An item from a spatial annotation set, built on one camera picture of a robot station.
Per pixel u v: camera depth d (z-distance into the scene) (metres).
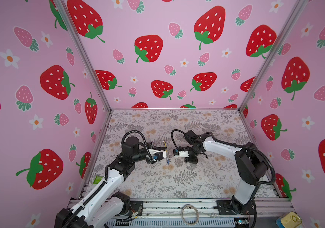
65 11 0.69
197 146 0.67
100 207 0.55
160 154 0.60
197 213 0.73
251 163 0.48
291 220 0.67
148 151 0.64
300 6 0.69
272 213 0.73
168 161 0.76
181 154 0.80
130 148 0.56
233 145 0.53
